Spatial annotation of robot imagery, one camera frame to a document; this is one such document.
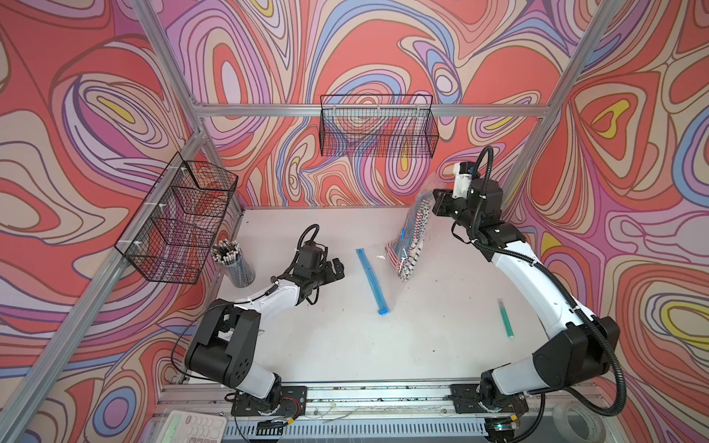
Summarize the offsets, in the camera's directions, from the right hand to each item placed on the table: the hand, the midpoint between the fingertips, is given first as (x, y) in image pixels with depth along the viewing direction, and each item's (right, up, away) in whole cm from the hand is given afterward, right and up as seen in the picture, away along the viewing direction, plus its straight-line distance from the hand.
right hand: (433, 197), depth 78 cm
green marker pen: (+26, -42, +7) cm, 50 cm away
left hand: (-29, -23, +14) cm, 39 cm away
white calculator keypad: (-64, -60, -9) cm, 88 cm away
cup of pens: (-62, -16, +7) cm, 64 cm away
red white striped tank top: (-7, -16, +8) cm, 20 cm away
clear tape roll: (+38, -58, -10) cm, 70 cm away
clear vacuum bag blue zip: (-11, -23, +21) cm, 32 cm away
